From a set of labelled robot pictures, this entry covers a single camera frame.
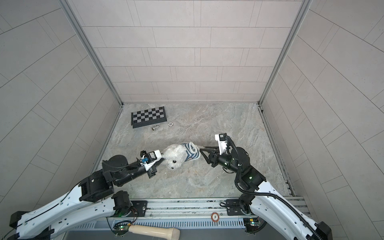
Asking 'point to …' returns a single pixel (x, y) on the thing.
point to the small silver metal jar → (155, 127)
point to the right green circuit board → (251, 224)
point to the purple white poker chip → (170, 124)
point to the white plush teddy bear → (174, 155)
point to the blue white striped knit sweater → (193, 151)
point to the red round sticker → (215, 217)
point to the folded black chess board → (148, 117)
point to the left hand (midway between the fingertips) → (170, 155)
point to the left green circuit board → (121, 228)
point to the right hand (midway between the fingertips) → (201, 153)
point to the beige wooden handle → (171, 233)
